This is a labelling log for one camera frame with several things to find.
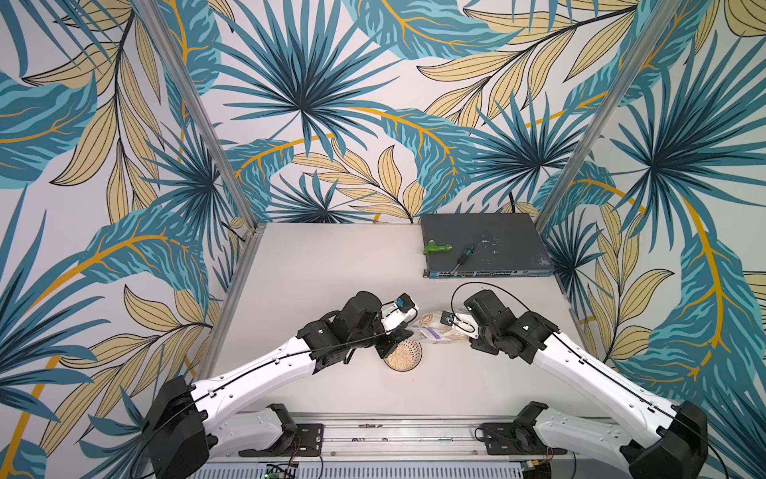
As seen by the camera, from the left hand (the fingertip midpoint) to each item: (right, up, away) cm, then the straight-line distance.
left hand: (405, 333), depth 73 cm
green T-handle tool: (+12, +22, +33) cm, 42 cm away
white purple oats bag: (+7, +1, -1) cm, 7 cm away
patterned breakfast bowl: (+1, -9, +10) cm, 14 cm away
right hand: (+17, +1, +5) cm, 18 cm away
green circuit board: (-31, -33, -3) cm, 45 cm away
